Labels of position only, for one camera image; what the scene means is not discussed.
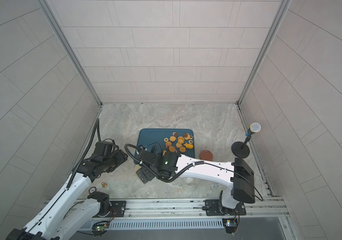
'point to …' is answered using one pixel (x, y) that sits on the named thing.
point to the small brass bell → (104, 185)
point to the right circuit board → (231, 225)
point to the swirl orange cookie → (181, 140)
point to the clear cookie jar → (189, 182)
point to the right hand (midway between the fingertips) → (147, 170)
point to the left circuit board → (99, 228)
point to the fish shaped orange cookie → (189, 146)
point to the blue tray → (166, 140)
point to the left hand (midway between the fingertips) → (128, 155)
